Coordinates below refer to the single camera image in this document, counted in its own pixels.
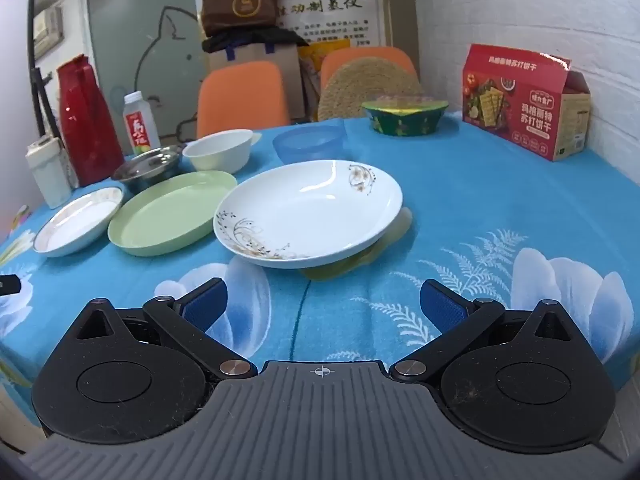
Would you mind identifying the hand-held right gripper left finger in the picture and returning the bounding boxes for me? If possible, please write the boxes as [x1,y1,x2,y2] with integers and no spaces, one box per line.
[75,277,259,381]

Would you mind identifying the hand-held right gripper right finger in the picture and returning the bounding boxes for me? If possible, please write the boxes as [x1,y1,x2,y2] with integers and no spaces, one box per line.
[389,278,574,384]

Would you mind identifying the large white floral plate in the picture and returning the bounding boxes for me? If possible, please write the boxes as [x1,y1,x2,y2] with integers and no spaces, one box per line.
[214,159,404,269]

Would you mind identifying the stainless steel bowl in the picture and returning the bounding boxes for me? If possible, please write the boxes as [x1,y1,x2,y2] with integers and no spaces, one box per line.
[110,144,184,194]

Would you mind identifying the white bowl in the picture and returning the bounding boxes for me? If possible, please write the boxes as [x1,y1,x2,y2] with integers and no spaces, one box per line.
[182,129,262,174]

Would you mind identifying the small white rimmed plate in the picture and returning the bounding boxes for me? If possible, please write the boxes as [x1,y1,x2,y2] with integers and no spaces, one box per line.
[33,186,125,259]

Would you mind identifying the light green plate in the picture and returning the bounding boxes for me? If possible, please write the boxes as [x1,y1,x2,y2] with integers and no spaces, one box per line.
[107,170,239,257]

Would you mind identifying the blue floral tablecloth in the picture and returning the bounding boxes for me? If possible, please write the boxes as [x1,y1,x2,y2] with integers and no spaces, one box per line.
[0,111,640,413]

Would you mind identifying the yellow plate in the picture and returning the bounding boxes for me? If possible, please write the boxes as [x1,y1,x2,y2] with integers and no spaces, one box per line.
[299,208,414,281]

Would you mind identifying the mint lidded cup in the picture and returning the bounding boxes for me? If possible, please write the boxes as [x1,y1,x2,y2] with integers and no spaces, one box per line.
[25,135,74,210]

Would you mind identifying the red thermos jug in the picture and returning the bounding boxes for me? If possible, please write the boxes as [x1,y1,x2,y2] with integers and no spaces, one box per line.
[56,54,126,187]

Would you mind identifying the clear juice bottle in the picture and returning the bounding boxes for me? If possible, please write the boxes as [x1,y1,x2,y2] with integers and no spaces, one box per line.
[122,90,162,157]

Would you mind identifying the green patterned paper bowl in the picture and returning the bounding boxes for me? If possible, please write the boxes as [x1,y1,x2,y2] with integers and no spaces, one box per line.
[361,99,449,137]

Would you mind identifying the blue plastic bowl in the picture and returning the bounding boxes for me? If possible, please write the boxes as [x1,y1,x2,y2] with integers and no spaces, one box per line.
[272,126,347,165]

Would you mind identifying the black tripod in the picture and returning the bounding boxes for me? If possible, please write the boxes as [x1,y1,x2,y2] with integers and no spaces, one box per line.
[29,67,65,137]

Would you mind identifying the white reflector board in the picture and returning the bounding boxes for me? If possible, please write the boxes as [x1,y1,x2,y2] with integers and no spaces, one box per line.
[0,0,37,221]

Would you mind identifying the orange chair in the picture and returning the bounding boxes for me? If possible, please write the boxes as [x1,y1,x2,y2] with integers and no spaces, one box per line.
[196,62,291,140]
[319,47,419,122]

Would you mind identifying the red cracker box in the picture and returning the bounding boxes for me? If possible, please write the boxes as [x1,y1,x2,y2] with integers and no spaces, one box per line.
[462,43,591,163]

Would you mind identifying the yellow snack packet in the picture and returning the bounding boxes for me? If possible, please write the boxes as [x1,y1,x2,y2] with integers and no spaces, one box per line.
[299,42,347,78]

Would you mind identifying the brown paper bag blue handles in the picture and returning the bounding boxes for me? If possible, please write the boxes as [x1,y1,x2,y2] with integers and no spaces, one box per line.
[207,42,307,122]

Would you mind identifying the wall air conditioner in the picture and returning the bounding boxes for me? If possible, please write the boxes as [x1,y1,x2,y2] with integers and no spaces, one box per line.
[33,7,65,59]

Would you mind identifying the wall poster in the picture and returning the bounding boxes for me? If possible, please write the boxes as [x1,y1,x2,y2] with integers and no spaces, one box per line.
[277,0,389,50]

